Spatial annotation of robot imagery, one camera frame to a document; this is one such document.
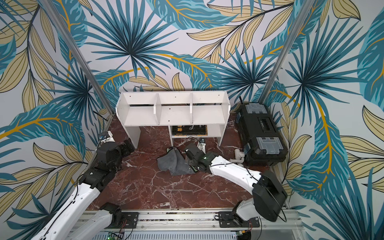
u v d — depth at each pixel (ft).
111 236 2.35
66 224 1.37
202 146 2.41
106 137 2.06
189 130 3.02
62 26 2.41
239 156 3.08
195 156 2.05
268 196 1.36
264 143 2.72
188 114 2.44
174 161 2.93
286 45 2.68
